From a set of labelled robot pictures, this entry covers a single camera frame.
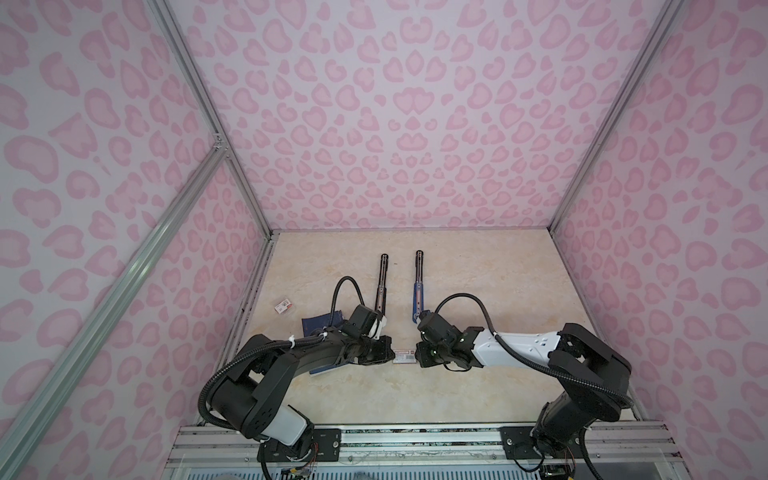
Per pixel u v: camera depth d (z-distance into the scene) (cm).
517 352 51
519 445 73
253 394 44
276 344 50
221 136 90
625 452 73
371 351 77
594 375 45
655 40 73
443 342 68
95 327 53
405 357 86
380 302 98
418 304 97
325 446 73
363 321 72
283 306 96
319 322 92
